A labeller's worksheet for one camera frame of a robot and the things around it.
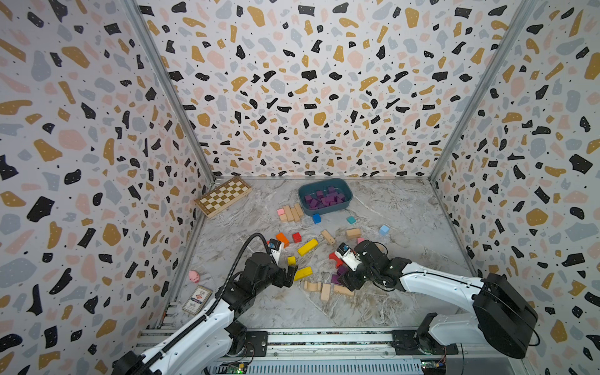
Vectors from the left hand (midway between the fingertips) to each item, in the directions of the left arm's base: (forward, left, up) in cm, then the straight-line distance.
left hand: (288, 262), depth 82 cm
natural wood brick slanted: (+14, -15, -8) cm, 23 cm away
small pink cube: (+29, +6, -9) cm, 30 cm away
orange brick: (+16, +4, -10) cm, 19 cm away
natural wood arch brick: (-6, -8, -9) cm, 14 cm away
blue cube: (+25, -10, -9) cm, 29 cm away
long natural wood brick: (+28, +2, -9) cm, 29 cm away
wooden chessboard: (+37, +34, -6) cm, 50 cm away
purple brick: (-3, -17, -9) cm, 19 cm away
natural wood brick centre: (+17, -26, -9) cm, 33 cm away
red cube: (+15, -2, -9) cm, 18 cm away
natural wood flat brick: (-8, -19, -8) cm, 22 cm away
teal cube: (+25, -26, -10) cm, 37 cm away
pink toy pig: (-2, +35, -7) cm, 36 cm away
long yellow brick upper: (+11, -7, -10) cm, 16 cm away
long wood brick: (+29, -3, -8) cm, 30 cm away
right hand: (-2, -20, -5) cm, 21 cm away
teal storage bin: (+38, -11, -8) cm, 40 cm away
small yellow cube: (+4, 0, -7) cm, 8 cm away
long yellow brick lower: (-1, -5, -8) cm, 10 cm away
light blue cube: (+18, -40, -8) cm, 44 cm away
